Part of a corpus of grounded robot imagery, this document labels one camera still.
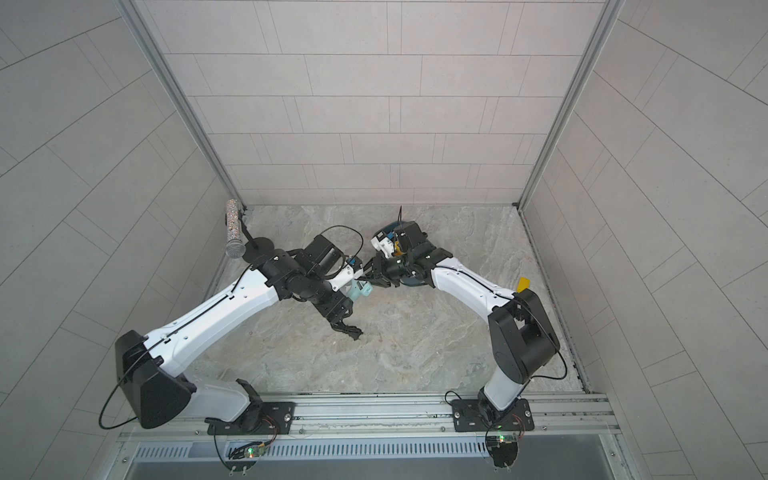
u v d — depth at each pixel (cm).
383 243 77
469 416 71
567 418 72
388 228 104
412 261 66
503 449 67
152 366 39
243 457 65
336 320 64
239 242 80
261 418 67
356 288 74
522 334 45
